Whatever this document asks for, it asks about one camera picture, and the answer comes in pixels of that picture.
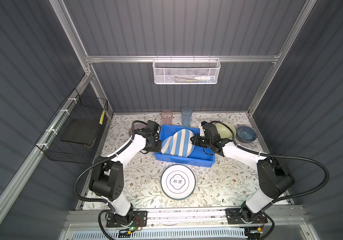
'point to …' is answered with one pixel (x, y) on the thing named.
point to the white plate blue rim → (178, 182)
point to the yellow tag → (102, 117)
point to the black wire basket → (77, 106)
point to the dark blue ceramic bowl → (246, 134)
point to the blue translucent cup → (186, 113)
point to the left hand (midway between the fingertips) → (157, 148)
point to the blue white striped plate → (173, 145)
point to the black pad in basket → (80, 130)
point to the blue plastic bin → (199, 156)
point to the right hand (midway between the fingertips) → (191, 139)
